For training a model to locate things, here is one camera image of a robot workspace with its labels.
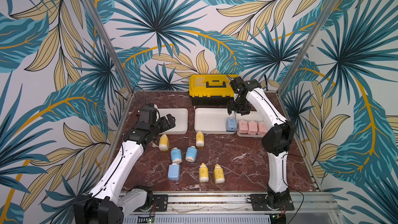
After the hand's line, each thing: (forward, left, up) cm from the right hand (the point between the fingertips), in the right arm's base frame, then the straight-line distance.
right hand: (235, 112), depth 89 cm
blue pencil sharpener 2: (-21, +33, -9) cm, 40 cm away
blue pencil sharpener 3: (-21, +25, -8) cm, 34 cm away
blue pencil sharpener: (-3, +1, -8) cm, 9 cm away
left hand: (-10, +37, +4) cm, 38 cm away
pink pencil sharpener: (-5, -5, -9) cm, 11 cm away
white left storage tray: (+10, +33, -16) cm, 38 cm away
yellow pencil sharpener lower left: (-31, +19, -8) cm, 37 cm away
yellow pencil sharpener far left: (-14, +41, -8) cm, 44 cm away
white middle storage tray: (+3, +10, -13) cm, 17 cm away
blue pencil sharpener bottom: (-28, +35, -12) cm, 46 cm away
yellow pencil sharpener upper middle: (-12, +20, -7) cm, 25 cm away
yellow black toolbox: (+17, +12, +2) cm, 21 cm away
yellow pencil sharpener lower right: (-31, +12, -8) cm, 34 cm away
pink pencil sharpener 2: (-5, -11, -9) cm, 15 cm away
